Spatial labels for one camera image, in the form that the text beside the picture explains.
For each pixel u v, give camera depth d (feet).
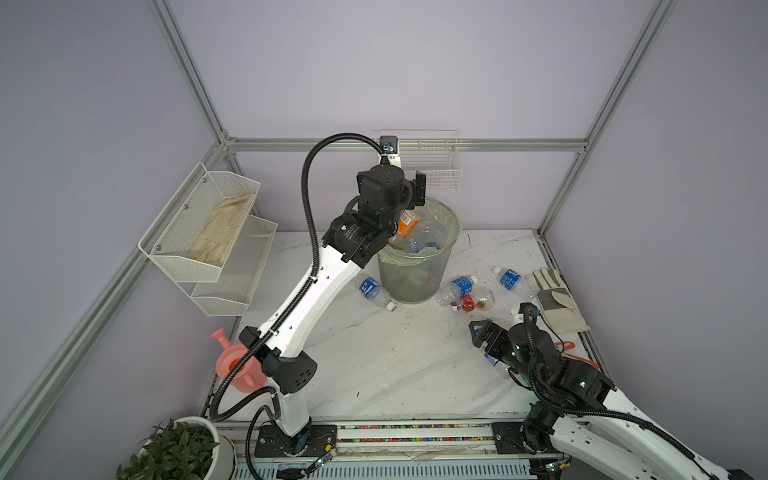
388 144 1.68
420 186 1.93
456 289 3.25
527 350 1.66
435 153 3.07
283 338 1.42
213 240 2.52
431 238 3.15
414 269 2.96
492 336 2.13
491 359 2.09
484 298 3.08
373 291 3.19
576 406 1.58
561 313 3.22
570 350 2.93
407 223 3.04
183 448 1.90
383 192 1.45
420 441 2.45
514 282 3.28
